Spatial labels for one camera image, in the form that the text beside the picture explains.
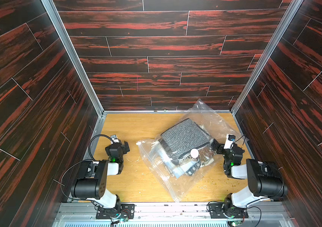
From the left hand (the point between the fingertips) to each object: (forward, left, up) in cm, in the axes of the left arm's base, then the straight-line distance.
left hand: (119, 143), depth 95 cm
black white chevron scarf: (-3, -41, +9) cm, 42 cm away
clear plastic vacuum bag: (+27, -60, +3) cm, 65 cm away
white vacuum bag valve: (-11, -48, +8) cm, 50 cm away
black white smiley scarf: (-18, -47, 0) cm, 51 cm away
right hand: (+2, -71, +3) cm, 71 cm away
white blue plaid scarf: (-18, -45, +1) cm, 48 cm away
